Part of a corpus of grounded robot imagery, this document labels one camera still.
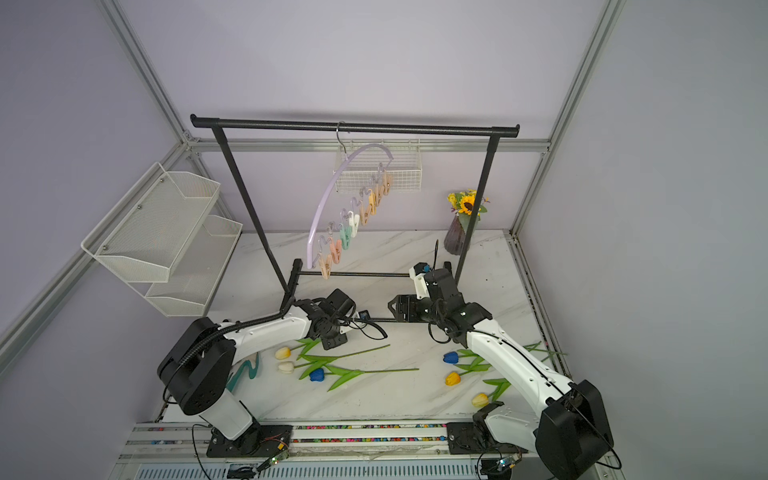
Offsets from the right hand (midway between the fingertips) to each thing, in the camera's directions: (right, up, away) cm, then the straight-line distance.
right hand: (402, 308), depth 81 cm
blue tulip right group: (+15, -15, +5) cm, 22 cm away
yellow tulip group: (-34, -13, +3) cm, 37 cm away
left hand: (-21, -9, +9) cm, 25 cm away
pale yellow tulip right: (+21, -25, -2) cm, 33 cm away
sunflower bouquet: (+20, +32, +12) cm, 39 cm away
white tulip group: (-33, -17, +3) cm, 37 cm away
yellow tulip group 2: (+14, -20, +1) cm, 25 cm away
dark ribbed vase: (+21, +22, +30) cm, 42 cm away
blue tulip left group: (-24, -19, +3) cm, 31 cm away
